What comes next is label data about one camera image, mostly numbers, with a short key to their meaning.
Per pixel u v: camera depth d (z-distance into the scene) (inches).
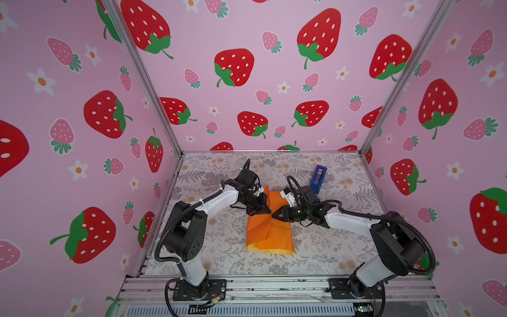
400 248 17.6
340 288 29.0
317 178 40.4
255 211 30.9
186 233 18.5
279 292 29.1
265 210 30.9
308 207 27.6
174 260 20.0
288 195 32.2
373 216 19.9
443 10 27.2
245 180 28.8
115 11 26.7
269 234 31.3
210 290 28.7
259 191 33.0
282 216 31.0
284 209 31.3
